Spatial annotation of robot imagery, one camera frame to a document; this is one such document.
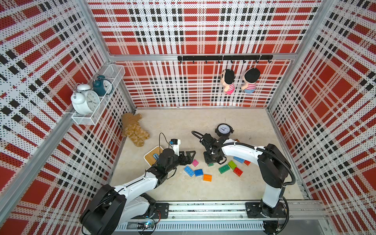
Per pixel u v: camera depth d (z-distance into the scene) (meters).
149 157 0.88
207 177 0.84
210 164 0.87
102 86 0.71
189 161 0.75
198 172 0.86
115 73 0.90
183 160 0.74
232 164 0.89
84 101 0.60
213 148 0.66
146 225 0.69
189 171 0.86
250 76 0.95
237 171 0.86
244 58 0.88
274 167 0.47
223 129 1.04
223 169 0.87
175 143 0.75
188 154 0.75
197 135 0.74
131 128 0.96
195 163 0.89
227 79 0.95
